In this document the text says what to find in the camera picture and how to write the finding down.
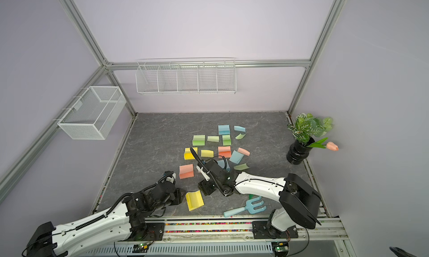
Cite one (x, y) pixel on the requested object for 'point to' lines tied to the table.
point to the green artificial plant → (306, 126)
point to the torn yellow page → (207, 153)
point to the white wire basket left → (92, 115)
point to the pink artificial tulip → (330, 146)
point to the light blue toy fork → (249, 206)
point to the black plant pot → (298, 152)
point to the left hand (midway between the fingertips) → (183, 194)
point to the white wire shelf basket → (186, 76)
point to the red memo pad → (186, 171)
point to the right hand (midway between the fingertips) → (203, 183)
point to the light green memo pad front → (199, 140)
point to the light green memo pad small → (227, 140)
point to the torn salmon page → (243, 151)
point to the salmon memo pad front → (224, 151)
